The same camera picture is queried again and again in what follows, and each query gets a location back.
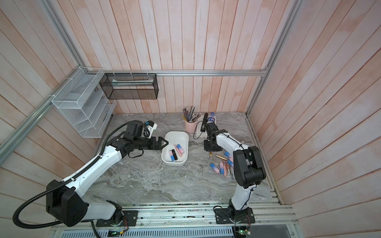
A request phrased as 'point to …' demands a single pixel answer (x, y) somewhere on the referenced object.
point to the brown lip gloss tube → (227, 168)
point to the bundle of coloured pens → (190, 117)
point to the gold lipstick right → (222, 157)
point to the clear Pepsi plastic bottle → (212, 118)
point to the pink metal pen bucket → (190, 127)
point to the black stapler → (203, 126)
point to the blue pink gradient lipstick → (172, 155)
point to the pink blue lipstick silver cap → (222, 167)
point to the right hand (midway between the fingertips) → (209, 146)
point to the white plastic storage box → (176, 152)
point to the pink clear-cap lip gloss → (178, 150)
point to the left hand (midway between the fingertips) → (162, 145)
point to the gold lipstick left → (211, 153)
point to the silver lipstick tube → (231, 171)
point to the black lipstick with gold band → (174, 154)
